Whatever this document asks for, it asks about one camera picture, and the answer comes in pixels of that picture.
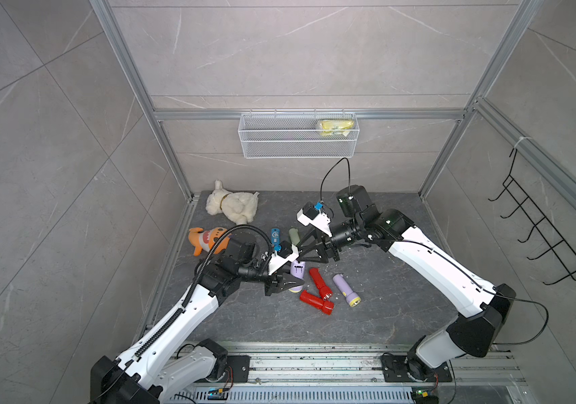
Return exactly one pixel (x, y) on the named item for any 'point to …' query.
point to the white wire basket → (293, 135)
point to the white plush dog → (242, 207)
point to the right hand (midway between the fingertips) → (301, 253)
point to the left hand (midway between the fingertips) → (301, 272)
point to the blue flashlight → (275, 239)
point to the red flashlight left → (325, 305)
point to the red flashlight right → (325, 291)
